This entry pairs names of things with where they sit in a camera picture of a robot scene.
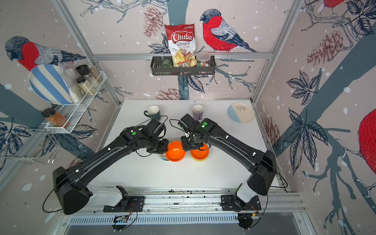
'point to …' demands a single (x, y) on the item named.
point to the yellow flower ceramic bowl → (163, 155)
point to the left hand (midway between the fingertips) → (171, 147)
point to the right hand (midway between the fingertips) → (185, 146)
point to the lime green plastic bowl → (200, 160)
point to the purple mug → (198, 112)
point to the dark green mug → (153, 112)
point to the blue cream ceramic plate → (241, 112)
